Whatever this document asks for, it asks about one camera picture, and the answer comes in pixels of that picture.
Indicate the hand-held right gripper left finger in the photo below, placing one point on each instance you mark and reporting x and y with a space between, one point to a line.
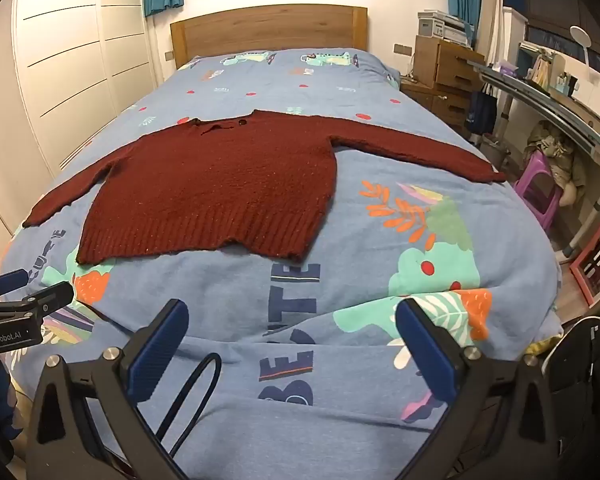
157 355

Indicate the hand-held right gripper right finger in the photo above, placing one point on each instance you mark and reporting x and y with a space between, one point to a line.
427 355

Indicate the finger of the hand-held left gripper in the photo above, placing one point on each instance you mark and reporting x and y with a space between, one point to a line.
7 281
52 297

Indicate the dark red knitted sweater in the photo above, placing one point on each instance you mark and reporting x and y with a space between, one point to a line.
215 185

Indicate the red framed rack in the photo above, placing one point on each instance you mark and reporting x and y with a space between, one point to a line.
592 270

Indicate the blue printed blanket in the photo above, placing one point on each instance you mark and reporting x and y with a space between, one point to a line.
380 170

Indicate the purple plastic stool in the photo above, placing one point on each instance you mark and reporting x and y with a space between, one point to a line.
537 185

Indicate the cream wardrobe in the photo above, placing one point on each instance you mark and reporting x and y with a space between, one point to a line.
70 60

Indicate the beige jacket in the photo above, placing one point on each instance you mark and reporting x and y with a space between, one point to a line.
562 160

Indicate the dark blue tote bag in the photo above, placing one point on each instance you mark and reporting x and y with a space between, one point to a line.
481 110

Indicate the grey study desk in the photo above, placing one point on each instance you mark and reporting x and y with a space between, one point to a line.
570 120

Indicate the wooden dresser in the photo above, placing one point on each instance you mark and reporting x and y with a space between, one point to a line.
445 67

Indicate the white printer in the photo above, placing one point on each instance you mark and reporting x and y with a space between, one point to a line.
445 25

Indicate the wooden headboard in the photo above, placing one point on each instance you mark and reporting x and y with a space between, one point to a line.
265 30

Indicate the white desk lamp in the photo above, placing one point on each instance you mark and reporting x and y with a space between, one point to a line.
580 37

